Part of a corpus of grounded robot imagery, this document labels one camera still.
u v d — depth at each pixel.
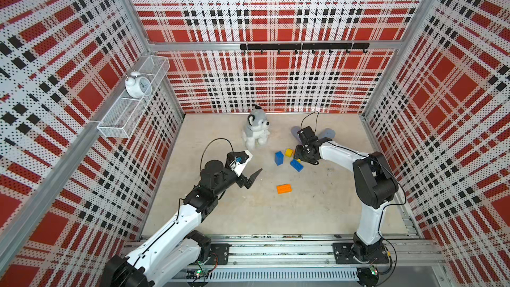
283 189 0.91
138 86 0.70
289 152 1.01
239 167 0.65
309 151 0.73
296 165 0.99
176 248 0.57
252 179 0.68
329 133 1.10
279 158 0.95
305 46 0.90
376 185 0.51
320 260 0.74
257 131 0.99
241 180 0.67
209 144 0.56
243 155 0.63
